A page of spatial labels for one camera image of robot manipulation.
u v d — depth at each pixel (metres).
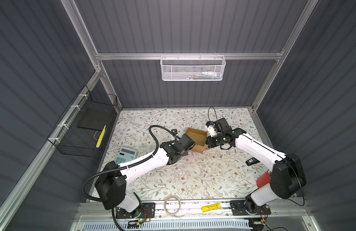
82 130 0.73
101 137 0.71
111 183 0.41
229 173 0.87
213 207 0.73
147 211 0.72
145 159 0.49
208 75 0.92
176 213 0.73
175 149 0.61
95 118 0.78
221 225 0.70
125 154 0.92
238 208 0.73
